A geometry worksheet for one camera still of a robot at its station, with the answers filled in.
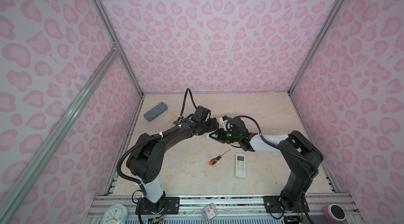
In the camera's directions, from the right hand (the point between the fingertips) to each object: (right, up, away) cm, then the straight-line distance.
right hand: (211, 135), depth 86 cm
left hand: (+3, +6, +4) cm, 7 cm away
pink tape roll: (+52, -29, -19) cm, 62 cm away
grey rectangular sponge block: (-37, +12, +20) cm, 44 cm away
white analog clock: (-42, -32, -17) cm, 55 cm away
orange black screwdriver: (+2, -14, 0) cm, 14 cm away
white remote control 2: (+16, -16, -2) cm, 22 cm away
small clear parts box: (-1, -31, -17) cm, 35 cm away
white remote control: (+2, 0, 0) cm, 2 cm away
